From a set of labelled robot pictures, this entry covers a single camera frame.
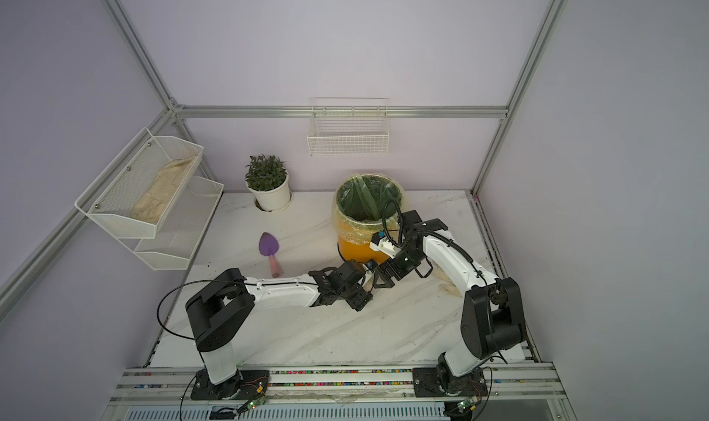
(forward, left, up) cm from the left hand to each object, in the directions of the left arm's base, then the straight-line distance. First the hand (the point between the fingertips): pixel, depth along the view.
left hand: (359, 292), depth 90 cm
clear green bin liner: (+29, -2, +12) cm, 31 cm away
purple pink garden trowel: (+18, +34, 0) cm, 39 cm away
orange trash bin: (+6, 0, +16) cm, 17 cm away
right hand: (0, -9, +9) cm, 13 cm away
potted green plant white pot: (+39, +35, +15) cm, 54 cm away
